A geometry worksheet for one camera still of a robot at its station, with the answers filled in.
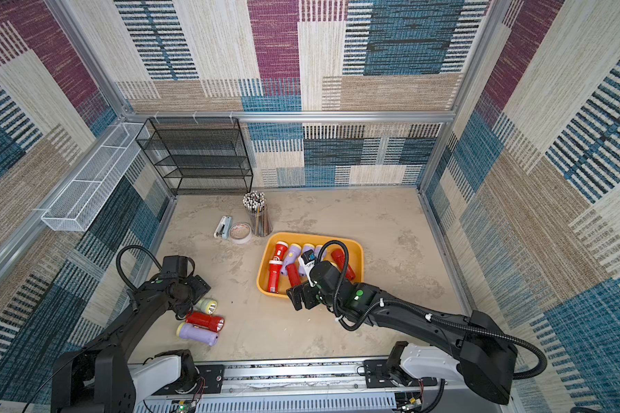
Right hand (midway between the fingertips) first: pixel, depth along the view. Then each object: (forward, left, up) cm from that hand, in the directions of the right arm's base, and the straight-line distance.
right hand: (305, 288), depth 79 cm
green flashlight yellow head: (-3, +31, -6) cm, 32 cm away
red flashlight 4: (+15, -11, -7) cm, 20 cm away
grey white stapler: (+30, +33, -8) cm, 45 cm away
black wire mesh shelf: (+57, +45, +7) cm, 73 cm away
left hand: (+2, +35, -8) cm, 36 cm away
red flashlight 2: (+8, +11, -6) cm, 15 cm away
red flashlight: (-7, +29, -8) cm, 31 cm away
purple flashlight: (-10, +35, -7) cm, 37 cm away
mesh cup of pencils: (+27, +17, +3) cm, 32 cm away
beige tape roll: (+29, +27, -10) cm, 41 cm away
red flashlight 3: (+8, +4, -6) cm, 11 cm away
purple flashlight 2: (+19, 0, -7) cm, 20 cm away
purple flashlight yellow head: (+16, +5, -7) cm, 18 cm away
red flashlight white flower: (+18, +10, -7) cm, 22 cm away
